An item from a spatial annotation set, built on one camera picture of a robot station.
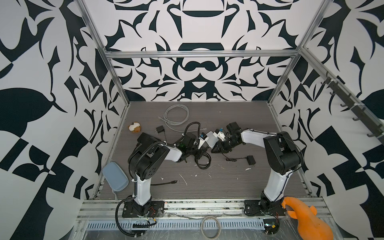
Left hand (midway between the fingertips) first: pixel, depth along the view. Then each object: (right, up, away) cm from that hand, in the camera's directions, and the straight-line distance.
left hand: (207, 146), depth 94 cm
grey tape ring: (-1, -33, -24) cm, 40 cm away
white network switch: (+2, +5, -1) cm, 5 cm away
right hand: (+4, -2, -2) cm, 5 cm away
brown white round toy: (-48, +11, +8) cm, 50 cm away
